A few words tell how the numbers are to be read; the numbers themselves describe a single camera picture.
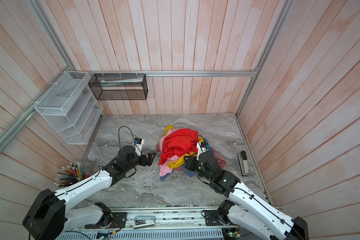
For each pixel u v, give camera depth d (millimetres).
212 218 732
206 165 523
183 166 797
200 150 674
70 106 731
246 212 592
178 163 761
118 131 1116
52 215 397
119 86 1042
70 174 778
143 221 716
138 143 731
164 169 855
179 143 794
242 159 906
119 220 734
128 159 648
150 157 758
